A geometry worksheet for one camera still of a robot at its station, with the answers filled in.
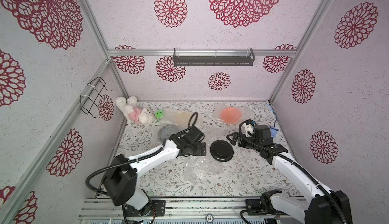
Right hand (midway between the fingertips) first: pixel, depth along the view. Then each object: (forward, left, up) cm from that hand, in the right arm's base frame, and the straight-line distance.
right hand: (231, 135), depth 82 cm
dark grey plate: (-1, +4, -16) cm, 17 cm away
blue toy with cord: (+9, -28, -7) cm, 30 cm away
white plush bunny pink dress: (+18, +60, -3) cm, 63 cm away
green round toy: (+23, +46, -10) cm, 52 cm away
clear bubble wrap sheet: (-12, +18, -14) cm, 26 cm away
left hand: (-6, +19, -6) cm, 20 cm away
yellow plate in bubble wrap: (+24, +34, -13) cm, 43 cm away
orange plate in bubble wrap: (+27, -6, -15) cm, 32 cm away
